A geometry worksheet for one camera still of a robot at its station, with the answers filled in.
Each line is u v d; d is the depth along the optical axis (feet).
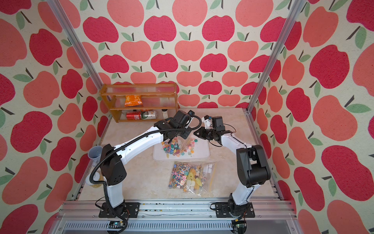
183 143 2.92
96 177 2.64
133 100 3.33
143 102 3.55
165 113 3.53
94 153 2.91
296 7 2.28
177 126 2.07
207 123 2.69
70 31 2.56
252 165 1.59
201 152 3.12
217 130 2.45
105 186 1.79
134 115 3.55
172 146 3.14
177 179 2.64
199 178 2.70
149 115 3.53
